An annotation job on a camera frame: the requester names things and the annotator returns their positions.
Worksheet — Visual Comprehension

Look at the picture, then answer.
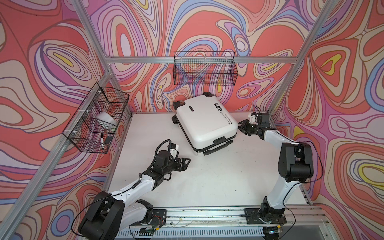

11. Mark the black and white suitcase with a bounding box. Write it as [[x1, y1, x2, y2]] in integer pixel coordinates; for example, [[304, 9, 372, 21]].
[[172, 92, 238, 156]]

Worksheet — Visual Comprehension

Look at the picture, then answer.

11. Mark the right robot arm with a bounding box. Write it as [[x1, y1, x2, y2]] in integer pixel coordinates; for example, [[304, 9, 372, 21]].
[[238, 113, 314, 224]]

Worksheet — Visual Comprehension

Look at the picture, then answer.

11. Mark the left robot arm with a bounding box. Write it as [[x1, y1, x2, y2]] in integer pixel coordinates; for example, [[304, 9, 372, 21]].
[[78, 150, 191, 240]]

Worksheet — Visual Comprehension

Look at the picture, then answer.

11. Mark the black marker pen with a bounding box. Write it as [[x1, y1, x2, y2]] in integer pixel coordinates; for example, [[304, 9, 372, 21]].
[[101, 133, 105, 150]]

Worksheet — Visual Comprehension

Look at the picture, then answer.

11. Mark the green circuit board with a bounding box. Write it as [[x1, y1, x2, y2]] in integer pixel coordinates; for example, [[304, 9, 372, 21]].
[[139, 228, 160, 235]]

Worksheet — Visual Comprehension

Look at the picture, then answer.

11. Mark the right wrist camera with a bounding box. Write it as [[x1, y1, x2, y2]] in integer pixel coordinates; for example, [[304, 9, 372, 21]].
[[249, 112, 259, 124]]

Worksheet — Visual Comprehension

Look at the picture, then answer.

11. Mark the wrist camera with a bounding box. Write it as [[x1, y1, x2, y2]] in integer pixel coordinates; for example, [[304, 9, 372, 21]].
[[249, 112, 259, 124], [168, 143, 179, 159]]

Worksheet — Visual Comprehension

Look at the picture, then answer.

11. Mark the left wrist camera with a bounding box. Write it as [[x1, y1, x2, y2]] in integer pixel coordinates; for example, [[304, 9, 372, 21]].
[[168, 143, 179, 159]]

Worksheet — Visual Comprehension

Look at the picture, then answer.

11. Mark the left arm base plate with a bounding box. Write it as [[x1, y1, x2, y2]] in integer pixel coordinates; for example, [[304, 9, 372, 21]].
[[129, 209, 167, 228]]

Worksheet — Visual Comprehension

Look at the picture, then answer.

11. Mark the back wall wire basket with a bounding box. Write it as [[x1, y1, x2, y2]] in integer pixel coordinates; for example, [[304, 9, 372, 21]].
[[173, 50, 239, 87]]

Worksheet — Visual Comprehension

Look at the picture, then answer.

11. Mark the wall wire basket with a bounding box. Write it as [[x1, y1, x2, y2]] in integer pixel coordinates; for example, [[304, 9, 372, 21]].
[[173, 50, 239, 87], [63, 83, 130, 154]]

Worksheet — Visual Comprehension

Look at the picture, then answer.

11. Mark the left wall wire basket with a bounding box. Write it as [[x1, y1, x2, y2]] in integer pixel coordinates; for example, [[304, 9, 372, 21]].
[[63, 83, 130, 154]]

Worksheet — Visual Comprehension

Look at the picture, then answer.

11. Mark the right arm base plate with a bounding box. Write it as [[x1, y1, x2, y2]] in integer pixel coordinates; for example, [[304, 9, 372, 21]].
[[241, 208, 287, 225]]

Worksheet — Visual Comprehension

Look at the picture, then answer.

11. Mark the aluminium front rail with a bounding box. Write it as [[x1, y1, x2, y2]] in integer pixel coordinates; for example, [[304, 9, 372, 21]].
[[83, 205, 331, 229]]

